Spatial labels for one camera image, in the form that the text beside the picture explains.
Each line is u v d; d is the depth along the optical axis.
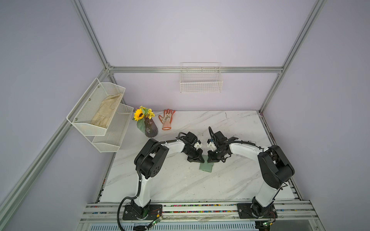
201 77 0.94
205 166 0.90
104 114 0.78
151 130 0.98
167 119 1.11
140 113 0.85
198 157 0.82
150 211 0.74
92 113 0.78
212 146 0.86
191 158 0.85
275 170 0.48
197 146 0.90
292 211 0.76
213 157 0.81
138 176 0.54
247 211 0.74
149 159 0.53
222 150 0.69
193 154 0.84
